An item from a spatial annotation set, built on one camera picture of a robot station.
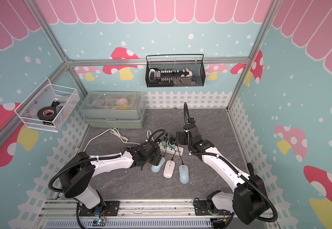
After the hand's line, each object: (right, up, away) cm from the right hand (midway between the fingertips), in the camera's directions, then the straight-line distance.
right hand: (182, 134), depth 84 cm
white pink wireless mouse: (-8, -22, +3) cm, 23 cm away
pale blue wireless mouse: (+1, -23, 0) cm, 23 cm away
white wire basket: (-79, +23, -2) cm, 82 cm away
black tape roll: (-69, +11, -14) cm, 71 cm away
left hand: (-16, -15, +5) cm, 23 cm away
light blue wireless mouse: (-16, -22, +2) cm, 27 cm away
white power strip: (-2, -12, +8) cm, 14 cm away
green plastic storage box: (-48, +16, +16) cm, 53 cm away
